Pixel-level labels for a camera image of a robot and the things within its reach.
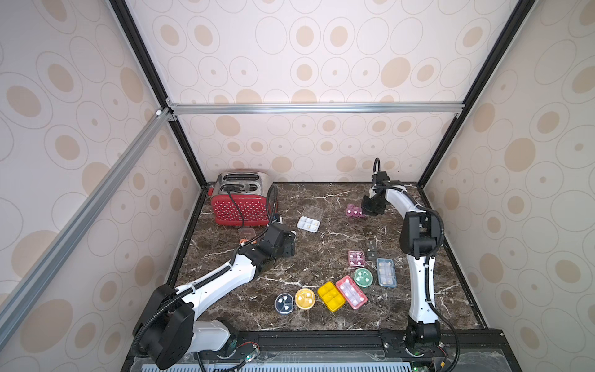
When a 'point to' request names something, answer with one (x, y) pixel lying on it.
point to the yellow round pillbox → (304, 298)
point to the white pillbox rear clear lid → (311, 219)
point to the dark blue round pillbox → (284, 303)
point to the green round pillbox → (362, 277)
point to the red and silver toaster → (241, 198)
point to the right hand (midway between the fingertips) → (374, 210)
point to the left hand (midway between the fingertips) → (293, 240)
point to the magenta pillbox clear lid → (356, 258)
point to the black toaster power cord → (235, 203)
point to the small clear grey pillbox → (372, 251)
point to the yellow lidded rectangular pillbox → (331, 297)
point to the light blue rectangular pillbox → (386, 272)
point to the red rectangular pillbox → (353, 294)
